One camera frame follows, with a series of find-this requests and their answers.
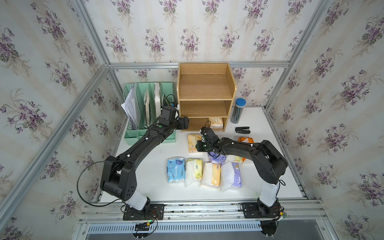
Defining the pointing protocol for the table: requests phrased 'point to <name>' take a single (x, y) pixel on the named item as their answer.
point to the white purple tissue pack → (231, 177)
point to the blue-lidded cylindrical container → (239, 105)
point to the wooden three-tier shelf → (206, 92)
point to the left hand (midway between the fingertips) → (184, 120)
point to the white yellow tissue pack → (233, 158)
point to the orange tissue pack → (247, 139)
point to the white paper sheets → (131, 104)
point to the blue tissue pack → (175, 170)
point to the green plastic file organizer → (142, 105)
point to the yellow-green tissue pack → (194, 169)
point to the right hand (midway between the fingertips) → (197, 146)
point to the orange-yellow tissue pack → (211, 175)
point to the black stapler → (240, 129)
